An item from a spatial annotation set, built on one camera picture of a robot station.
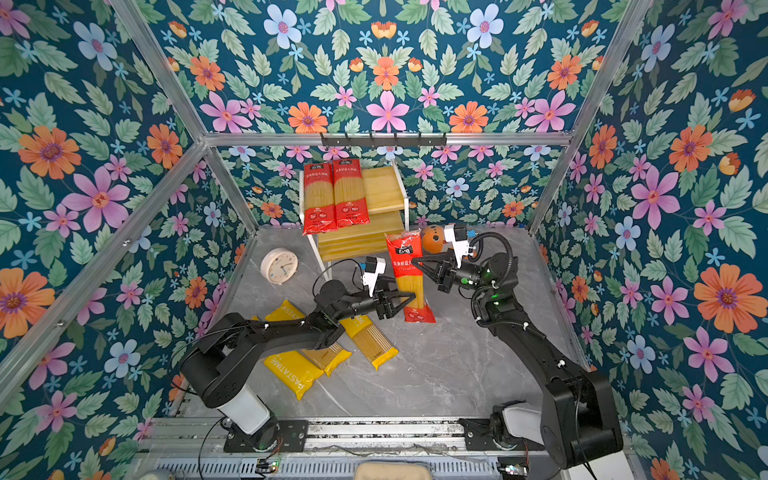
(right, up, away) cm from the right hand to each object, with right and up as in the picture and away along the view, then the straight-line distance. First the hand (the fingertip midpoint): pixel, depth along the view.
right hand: (416, 262), depth 66 cm
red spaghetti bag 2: (-17, +14, +10) cm, 24 cm away
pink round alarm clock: (-45, -2, +33) cm, 56 cm away
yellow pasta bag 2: (-25, -28, +18) cm, 42 cm away
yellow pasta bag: (-13, -24, +22) cm, 35 cm away
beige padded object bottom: (-6, -49, +3) cm, 49 cm away
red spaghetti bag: (-26, +17, +12) cm, 33 cm away
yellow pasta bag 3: (-34, -31, +16) cm, 48 cm away
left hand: (0, -6, +4) cm, 8 cm away
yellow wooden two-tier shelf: (-7, +14, +16) cm, 22 cm away
